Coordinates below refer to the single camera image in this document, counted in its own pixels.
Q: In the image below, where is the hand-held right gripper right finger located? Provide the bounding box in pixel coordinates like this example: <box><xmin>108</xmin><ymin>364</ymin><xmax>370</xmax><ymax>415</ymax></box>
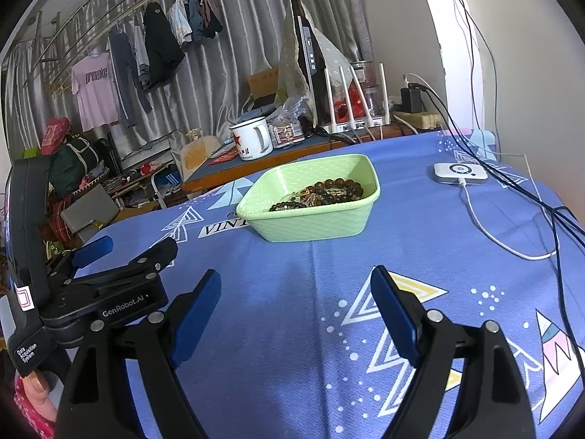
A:
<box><xmin>369</xmin><ymin>265</ymin><xmax>536</xmax><ymax>439</ymax></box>

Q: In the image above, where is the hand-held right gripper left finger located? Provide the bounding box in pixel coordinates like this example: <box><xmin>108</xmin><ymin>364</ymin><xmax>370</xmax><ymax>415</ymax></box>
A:
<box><xmin>55</xmin><ymin>269</ymin><xmax>223</xmax><ymax>439</ymax></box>

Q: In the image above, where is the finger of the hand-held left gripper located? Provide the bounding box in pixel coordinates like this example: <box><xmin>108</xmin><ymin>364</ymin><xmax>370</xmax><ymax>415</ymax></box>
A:
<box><xmin>46</xmin><ymin>235</ymin><xmax>114</xmax><ymax>279</ymax></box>
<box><xmin>68</xmin><ymin>237</ymin><xmax>179</xmax><ymax>292</ymax></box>

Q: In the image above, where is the green plastic basket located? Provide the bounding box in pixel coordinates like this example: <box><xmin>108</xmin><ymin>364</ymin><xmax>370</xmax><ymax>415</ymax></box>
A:
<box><xmin>235</xmin><ymin>154</ymin><xmax>381</xmax><ymax>243</ymax></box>

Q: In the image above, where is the pile of beaded bracelets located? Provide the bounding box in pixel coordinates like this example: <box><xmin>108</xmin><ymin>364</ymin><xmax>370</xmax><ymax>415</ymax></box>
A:
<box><xmin>269</xmin><ymin>178</ymin><xmax>365</xmax><ymax>212</ymax></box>

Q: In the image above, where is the person's left forearm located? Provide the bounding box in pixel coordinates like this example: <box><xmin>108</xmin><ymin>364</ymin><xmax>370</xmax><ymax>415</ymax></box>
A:
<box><xmin>11</xmin><ymin>391</ymin><xmax>56</xmax><ymax>439</ymax></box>

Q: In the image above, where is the person's left hand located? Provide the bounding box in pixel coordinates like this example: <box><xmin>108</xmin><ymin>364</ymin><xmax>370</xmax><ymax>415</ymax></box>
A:
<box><xmin>19</xmin><ymin>368</ymin><xmax>61</xmax><ymax>422</ymax></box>

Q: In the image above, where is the grey flat box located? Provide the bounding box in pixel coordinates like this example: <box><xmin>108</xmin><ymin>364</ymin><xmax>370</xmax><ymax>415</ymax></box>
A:
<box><xmin>60</xmin><ymin>183</ymin><xmax>120</xmax><ymax>234</ymax></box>

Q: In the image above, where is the dark green duffel bag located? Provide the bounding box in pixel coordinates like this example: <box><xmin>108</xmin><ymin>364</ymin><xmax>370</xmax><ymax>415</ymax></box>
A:
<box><xmin>48</xmin><ymin>135</ymin><xmax>106</xmax><ymax>197</ymax></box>

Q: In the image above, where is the blue printed tablecloth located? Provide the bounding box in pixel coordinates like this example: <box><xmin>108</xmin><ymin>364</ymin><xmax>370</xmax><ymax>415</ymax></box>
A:
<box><xmin>73</xmin><ymin>128</ymin><xmax>585</xmax><ymax>439</ymax></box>

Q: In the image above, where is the wooden desk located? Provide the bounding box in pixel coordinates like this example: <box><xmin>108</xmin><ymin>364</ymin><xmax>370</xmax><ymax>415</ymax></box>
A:
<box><xmin>180</xmin><ymin>123</ymin><xmax>416</xmax><ymax>195</ymax></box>

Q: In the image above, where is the yellow-white packet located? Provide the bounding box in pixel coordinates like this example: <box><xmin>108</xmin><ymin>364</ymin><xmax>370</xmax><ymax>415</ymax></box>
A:
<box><xmin>179</xmin><ymin>130</ymin><xmax>220</xmax><ymax>179</ymax></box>

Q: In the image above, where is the pink t-shirt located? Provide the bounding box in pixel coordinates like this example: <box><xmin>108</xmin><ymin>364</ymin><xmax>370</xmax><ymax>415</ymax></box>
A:
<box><xmin>71</xmin><ymin>52</ymin><xmax>122</xmax><ymax>131</ymax></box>

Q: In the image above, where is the white enamel mug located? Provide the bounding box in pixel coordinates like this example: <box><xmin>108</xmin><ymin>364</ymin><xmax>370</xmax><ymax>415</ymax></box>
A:
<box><xmin>229</xmin><ymin>116</ymin><xmax>274</xmax><ymax>162</ymax></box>

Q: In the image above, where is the white flat device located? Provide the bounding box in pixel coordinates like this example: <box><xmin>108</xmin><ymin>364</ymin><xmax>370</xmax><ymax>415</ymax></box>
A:
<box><xmin>432</xmin><ymin>161</ymin><xmax>487</xmax><ymax>187</ymax></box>

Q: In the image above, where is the blue-grey garment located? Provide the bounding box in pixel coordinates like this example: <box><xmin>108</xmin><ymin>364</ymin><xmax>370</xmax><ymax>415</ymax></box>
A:
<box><xmin>109</xmin><ymin>30</ymin><xmax>154</xmax><ymax>129</ymax></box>

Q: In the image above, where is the red printed packet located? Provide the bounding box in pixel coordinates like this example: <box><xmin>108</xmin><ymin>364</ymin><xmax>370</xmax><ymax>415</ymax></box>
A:
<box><xmin>269</xmin><ymin>123</ymin><xmax>306</xmax><ymax>148</ymax></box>

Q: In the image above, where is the beige power strip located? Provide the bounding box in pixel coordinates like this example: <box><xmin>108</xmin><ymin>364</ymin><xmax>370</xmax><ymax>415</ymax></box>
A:
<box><xmin>393</xmin><ymin>110</ymin><xmax>442</xmax><ymax>131</ymax></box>

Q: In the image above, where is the white router with antennas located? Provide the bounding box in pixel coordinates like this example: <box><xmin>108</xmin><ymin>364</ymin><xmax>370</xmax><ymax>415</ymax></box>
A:
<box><xmin>320</xmin><ymin>64</ymin><xmax>391</xmax><ymax>131</ymax></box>

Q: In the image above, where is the clear plastic bag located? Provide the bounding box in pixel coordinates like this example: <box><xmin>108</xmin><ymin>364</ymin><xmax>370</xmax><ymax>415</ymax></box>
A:
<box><xmin>267</xmin><ymin>96</ymin><xmax>316</xmax><ymax>129</ymax></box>

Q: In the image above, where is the dark jacket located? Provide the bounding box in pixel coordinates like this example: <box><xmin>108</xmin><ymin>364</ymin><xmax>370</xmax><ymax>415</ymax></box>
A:
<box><xmin>143</xmin><ymin>2</ymin><xmax>186</xmax><ymax>90</ymax></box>

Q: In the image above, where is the cardboard box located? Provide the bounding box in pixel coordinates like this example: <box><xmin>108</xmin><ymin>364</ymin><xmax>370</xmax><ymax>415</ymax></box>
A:
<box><xmin>247</xmin><ymin>68</ymin><xmax>280</xmax><ymax>99</ymax></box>

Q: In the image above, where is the black charger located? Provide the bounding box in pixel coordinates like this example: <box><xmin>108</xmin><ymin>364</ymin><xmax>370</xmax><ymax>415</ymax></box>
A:
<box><xmin>400</xmin><ymin>85</ymin><xmax>428</xmax><ymax>114</ymax></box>

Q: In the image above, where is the red plastic bag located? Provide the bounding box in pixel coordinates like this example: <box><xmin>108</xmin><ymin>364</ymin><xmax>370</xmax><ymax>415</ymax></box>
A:
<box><xmin>331</xmin><ymin>87</ymin><xmax>371</xmax><ymax>117</ymax></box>

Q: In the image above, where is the metal clothes rack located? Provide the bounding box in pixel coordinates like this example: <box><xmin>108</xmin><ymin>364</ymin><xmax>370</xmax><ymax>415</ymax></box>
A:
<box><xmin>20</xmin><ymin>0</ymin><xmax>220</xmax><ymax>97</ymax></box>

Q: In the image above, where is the glass jar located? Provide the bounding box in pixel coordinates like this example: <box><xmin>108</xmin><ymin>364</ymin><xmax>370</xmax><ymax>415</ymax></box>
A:
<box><xmin>350</xmin><ymin>60</ymin><xmax>382</xmax><ymax>115</ymax></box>

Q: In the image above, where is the beige lace cover cloth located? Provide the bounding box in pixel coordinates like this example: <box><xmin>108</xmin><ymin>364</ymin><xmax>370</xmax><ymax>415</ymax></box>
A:
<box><xmin>276</xmin><ymin>0</ymin><xmax>352</xmax><ymax>122</ymax></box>

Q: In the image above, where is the bundle of hanging clothes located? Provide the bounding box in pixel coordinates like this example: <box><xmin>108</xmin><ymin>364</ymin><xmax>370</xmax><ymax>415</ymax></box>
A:
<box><xmin>167</xmin><ymin>0</ymin><xmax>224</xmax><ymax>49</ymax></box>

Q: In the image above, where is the black monitor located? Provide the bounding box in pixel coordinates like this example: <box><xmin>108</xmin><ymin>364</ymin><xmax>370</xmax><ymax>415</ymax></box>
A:
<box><xmin>292</xmin><ymin>14</ymin><xmax>330</xmax><ymax>126</ymax></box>

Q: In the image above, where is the white cable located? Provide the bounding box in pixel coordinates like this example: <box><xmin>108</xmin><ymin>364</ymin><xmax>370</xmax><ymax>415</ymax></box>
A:
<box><xmin>459</xmin><ymin>153</ymin><xmax>559</xmax><ymax>260</ymax></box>

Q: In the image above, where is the black cable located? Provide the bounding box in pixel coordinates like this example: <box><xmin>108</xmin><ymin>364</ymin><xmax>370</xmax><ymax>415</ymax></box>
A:
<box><xmin>432</xmin><ymin>0</ymin><xmax>501</xmax><ymax>161</ymax></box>
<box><xmin>425</xmin><ymin>87</ymin><xmax>585</xmax><ymax>371</ymax></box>

